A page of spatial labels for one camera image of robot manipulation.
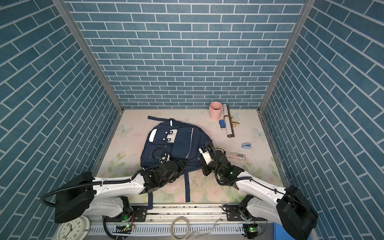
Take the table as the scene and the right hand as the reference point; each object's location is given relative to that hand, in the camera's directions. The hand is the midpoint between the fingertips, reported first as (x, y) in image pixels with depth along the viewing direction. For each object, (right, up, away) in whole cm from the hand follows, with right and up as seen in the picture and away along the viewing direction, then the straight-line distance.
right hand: (197, 160), depth 82 cm
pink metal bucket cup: (+13, +30, +26) cm, 42 cm away
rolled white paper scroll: (+23, +22, +29) cm, 43 cm away
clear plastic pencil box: (+23, 0, +11) cm, 26 cm away
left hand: (-5, -1, -1) cm, 5 cm away
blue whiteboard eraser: (+18, +21, +30) cm, 41 cm away
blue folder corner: (+38, -30, -14) cm, 51 cm away
